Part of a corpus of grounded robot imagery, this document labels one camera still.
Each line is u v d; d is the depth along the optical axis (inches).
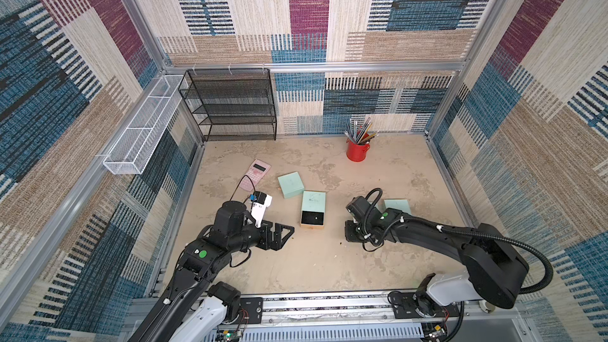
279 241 24.2
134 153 28.0
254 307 29.2
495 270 16.7
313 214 36.1
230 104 42.9
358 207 27.0
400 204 36.8
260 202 25.0
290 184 39.1
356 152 42.7
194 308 23.4
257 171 41.5
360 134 42.5
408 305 28.9
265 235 23.9
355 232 29.9
